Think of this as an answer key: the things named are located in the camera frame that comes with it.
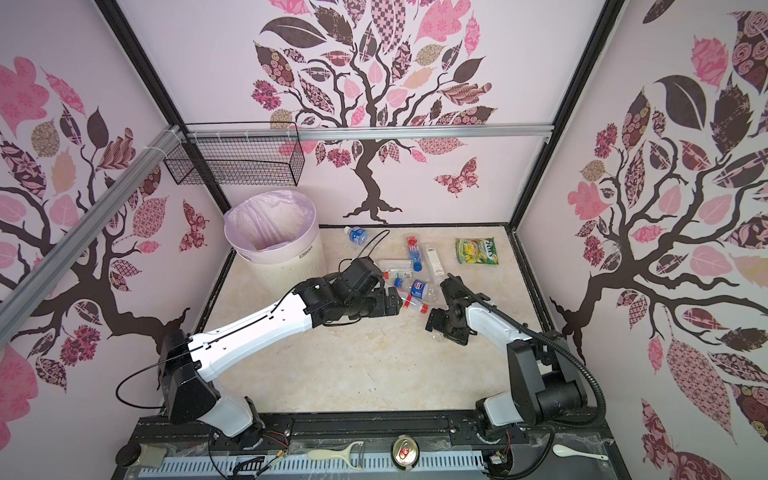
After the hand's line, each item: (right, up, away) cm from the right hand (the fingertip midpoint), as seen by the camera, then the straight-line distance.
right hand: (439, 327), depth 90 cm
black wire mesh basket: (-55, +56, +5) cm, 78 cm away
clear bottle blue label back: (-28, +30, +20) cm, 46 cm away
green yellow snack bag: (+19, +24, +20) cm, 36 cm away
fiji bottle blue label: (-6, +22, +18) cm, 29 cm away
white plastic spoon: (+28, -26, -19) cm, 42 cm away
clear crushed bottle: (-1, -2, -5) cm, 5 cm away
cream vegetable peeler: (-24, -26, -19) cm, 40 cm away
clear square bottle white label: (+1, +19, +13) cm, 23 cm away
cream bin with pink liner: (-55, +29, +11) cm, 63 cm away
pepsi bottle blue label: (-6, +11, +5) cm, 13 cm away
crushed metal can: (-12, -19, -28) cm, 36 cm away
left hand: (-16, +8, -15) cm, 23 cm away
